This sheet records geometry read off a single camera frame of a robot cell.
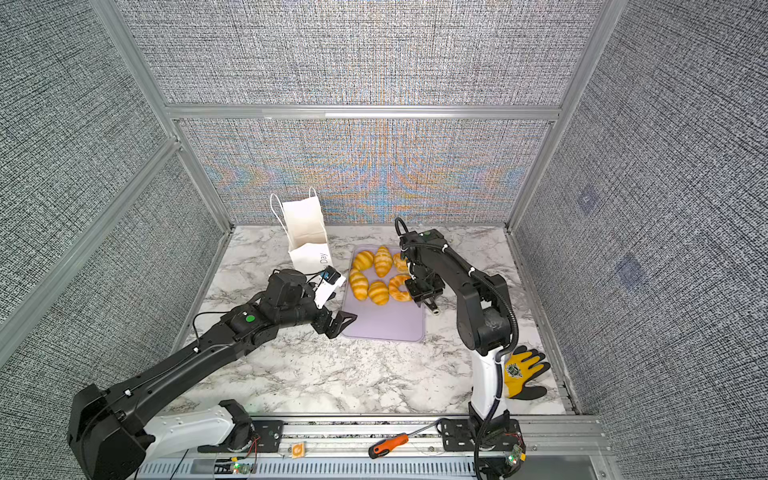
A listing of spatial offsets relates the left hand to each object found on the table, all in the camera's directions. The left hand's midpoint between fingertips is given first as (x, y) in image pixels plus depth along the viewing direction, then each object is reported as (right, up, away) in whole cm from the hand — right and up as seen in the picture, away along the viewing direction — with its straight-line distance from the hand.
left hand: (345, 306), depth 75 cm
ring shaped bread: (+13, +3, +25) cm, 28 cm away
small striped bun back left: (+3, +11, +29) cm, 31 cm away
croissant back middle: (+10, +11, +28) cm, 32 cm away
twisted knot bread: (+16, +9, +28) cm, 33 cm away
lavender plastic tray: (+13, -8, +17) cm, 23 cm away
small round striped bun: (+8, +1, +22) cm, 23 cm away
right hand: (+23, -1, +16) cm, 28 cm away
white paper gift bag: (-17, +18, +30) cm, 39 cm away
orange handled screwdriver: (+10, -32, -5) cm, 34 cm away
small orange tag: (-11, -34, -4) cm, 36 cm away
